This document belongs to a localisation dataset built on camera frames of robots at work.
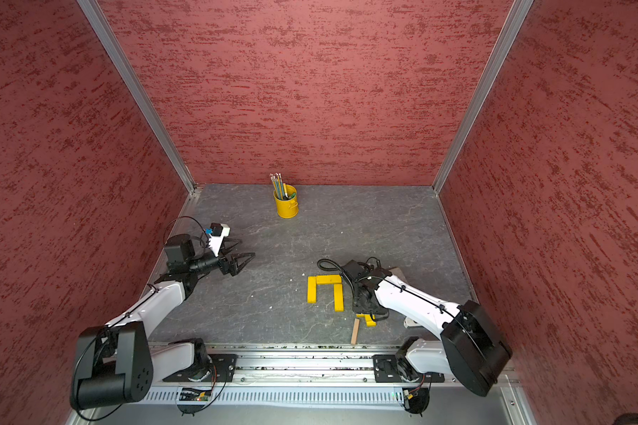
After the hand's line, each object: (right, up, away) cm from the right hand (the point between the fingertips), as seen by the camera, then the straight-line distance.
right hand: (367, 312), depth 83 cm
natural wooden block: (-5, -6, -4) cm, 8 cm away
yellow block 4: (0, -1, -2) cm, 3 cm away
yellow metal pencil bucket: (-29, +34, +22) cm, 50 cm away
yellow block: (-18, +5, +6) cm, 20 cm away
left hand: (-39, +19, 0) cm, 44 cm away
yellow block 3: (-12, +8, +9) cm, 17 cm away
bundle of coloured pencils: (-32, +42, +20) cm, 57 cm away
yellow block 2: (-9, +3, +4) cm, 11 cm away
